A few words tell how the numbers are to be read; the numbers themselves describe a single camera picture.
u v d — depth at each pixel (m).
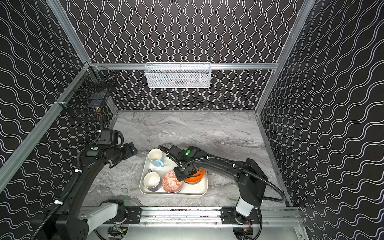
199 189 0.83
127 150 0.71
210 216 0.75
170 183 0.82
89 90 0.97
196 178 0.85
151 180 0.82
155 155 0.92
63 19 0.73
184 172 0.67
